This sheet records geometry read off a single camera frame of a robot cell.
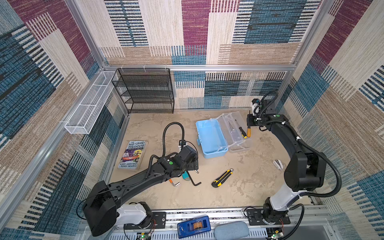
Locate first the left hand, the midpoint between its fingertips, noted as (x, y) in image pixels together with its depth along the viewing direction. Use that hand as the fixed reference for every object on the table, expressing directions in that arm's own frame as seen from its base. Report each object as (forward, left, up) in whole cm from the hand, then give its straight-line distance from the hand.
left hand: (191, 159), depth 81 cm
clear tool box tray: (+26, -26, -1) cm, 37 cm away
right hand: (+21, -34, +7) cm, 41 cm away
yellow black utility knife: (-8, -15, -11) cm, 20 cm away
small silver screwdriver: (+20, -26, 0) cm, 33 cm away
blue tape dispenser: (-29, -1, -7) cm, 30 cm away
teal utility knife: (-5, +4, -11) cm, 13 cm away
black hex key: (-7, 0, -12) cm, 14 cm away
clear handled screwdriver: (+19, -27, -1) cm, 33 cm away
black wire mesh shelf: (+53, +33, +5) cm, 62 cm away
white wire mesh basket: (+10, +49, +22) cm, 55 cm away
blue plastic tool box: (+19, -13, -9) cm, 25 cm away
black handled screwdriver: (+17, -31, +1) cm, 35 cm away
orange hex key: (-7, +12, -12) cm, 18 cm away
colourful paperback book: (+9, +37, -10) cm, 39 cm away
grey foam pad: (-31, -18, -8) cm, 37 cm away
